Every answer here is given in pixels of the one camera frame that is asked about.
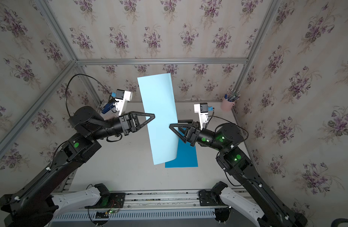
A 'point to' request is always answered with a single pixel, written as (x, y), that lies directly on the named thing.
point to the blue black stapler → (108, 106)
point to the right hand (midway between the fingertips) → (175, 127)
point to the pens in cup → (232, 95)
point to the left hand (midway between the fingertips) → (154, 119)
